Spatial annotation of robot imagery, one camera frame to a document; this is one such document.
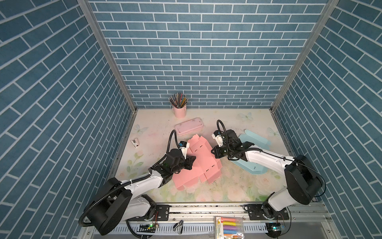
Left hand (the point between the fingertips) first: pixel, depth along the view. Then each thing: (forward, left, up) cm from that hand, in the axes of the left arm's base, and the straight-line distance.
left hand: (196, 158), depth 84 cm
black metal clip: (-30, +8, -8) cm, 32 cm away
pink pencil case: (+29, +5, -8) cm, 31 cm away
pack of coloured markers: (-32, -15, -8) cm, 36 cm away
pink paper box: (-2, -6, -7) cm, 10 cm away
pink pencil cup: (+39, +12, -3) cm, 41 cm away
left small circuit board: (-31, +25, -11) cm, 41 cm away
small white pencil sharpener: (+16, +41, -8) cm, 45 cm away
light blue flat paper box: (+15, -44, -9) cm, 48 cm away
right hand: (+5, -8, +1) cm, 10 cm away
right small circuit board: (-33, -37, -9) cm, 50 cm away
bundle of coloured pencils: (+46, +13, +3) cm, 48 cm away
